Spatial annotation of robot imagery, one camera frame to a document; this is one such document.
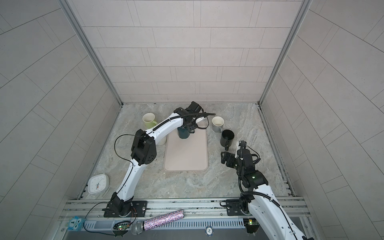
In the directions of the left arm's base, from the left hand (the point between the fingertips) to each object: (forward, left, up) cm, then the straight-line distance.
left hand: (193, 121), depth 99 cm
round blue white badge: (-57, -8, -5) cm, 58 cm away
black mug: (-11, -21, 0) cm, 24 cm away
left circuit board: (-56, +30, -3) cm, 63 cm away
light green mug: (+1, +30, +2) cm, 30 cm away
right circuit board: (-55, -28, -6) cm, 62 cm away
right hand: (-24, -19, +1) cm, 31 cm away
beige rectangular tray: (-21, +3, -5) cm, 22 cm away
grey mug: (-4, -15, +3) cm, 16 cm away
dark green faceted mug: (-9, +6, +1) cm, 11 cm away
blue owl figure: (-55, +51, -4) cm, 75 cm away
